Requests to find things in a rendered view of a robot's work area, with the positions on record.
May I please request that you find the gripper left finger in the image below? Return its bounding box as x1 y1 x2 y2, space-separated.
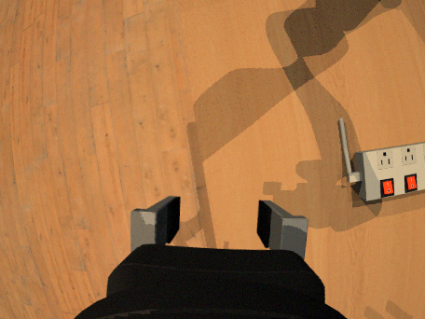
130 196 181 252

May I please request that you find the beige power strip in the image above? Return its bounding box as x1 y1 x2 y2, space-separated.
339 118 425 201

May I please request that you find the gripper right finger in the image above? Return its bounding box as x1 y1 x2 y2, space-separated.
256 200 308 260

